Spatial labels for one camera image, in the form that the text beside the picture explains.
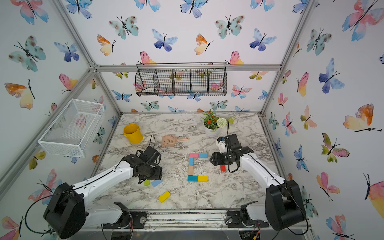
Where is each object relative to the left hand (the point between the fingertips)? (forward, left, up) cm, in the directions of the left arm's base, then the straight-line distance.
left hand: (159, 174), depth 84 cm
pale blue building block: (-3, +3, -5) cm, 7 cm away
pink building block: (+14, -19, -5) cm, 24 cm away
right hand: (+6, -32, +5) cm, 33 cm away
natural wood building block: (+4, -17, -6) cm, 18 cm away
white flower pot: (+24, -30, +5) cm, 39 cm away
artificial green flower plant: (+29, -32, +9) cm, 44 cm away
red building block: (+5, -36, -5) cm, 37 cm away
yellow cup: (+25, +19, +5) cm, 32 cm away
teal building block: (-1, -18, -6) cm, 19 cm away
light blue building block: (+10, -17, -5) cm, 20 cm away
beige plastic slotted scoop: (+25, -4, -3) cm, 26 cm away
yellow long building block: (-10, -3, -5) cm, 12 cm away
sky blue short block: (+14, -25, -4) cm, 29 cm away
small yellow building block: (-1, -24, -5) cm, 25 cm away
